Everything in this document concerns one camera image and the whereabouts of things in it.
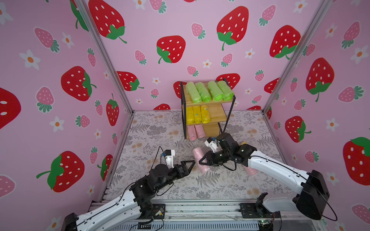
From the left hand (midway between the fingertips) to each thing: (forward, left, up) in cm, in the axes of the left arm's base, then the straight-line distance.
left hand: (192, 164), depth 69 cm
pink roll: (+31, 0, -15) cm, 34 cm away
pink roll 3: (+6, -3, -1) cm, 7 cm away
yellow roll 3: (+15, -29, -3) cm, 33 cm away
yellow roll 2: (+33, -3, +1) cm, 34 cm away
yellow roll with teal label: (+34, -8, +1) cm, 35 cm away
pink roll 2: (+34, -6, -17) cm, 38 cm away
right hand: (+3, -5, -3) cm, 7 cm away
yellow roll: (+32, +1, 0) cm, 32 cm away
